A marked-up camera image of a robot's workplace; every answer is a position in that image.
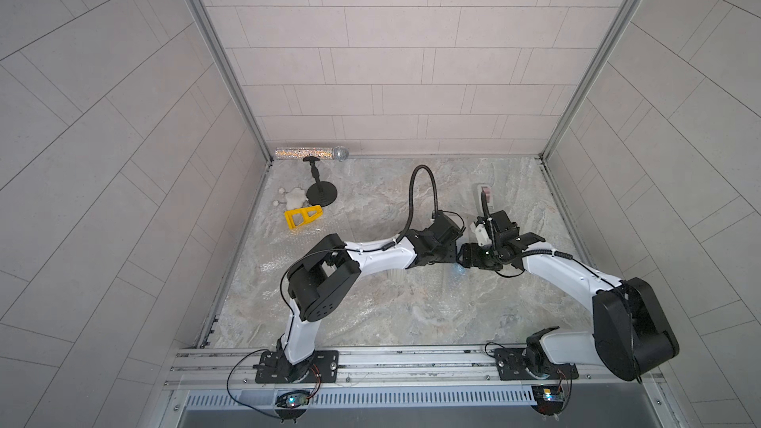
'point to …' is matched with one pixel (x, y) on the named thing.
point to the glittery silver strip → (303, 153)
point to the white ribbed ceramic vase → (396, 275)
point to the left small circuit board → (292, 399)
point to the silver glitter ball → (341, 153)
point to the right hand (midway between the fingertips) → (465, 258)
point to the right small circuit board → (549, 399)
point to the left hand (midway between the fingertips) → (458, 252)
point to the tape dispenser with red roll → (488, 194)
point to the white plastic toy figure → (295, 199)
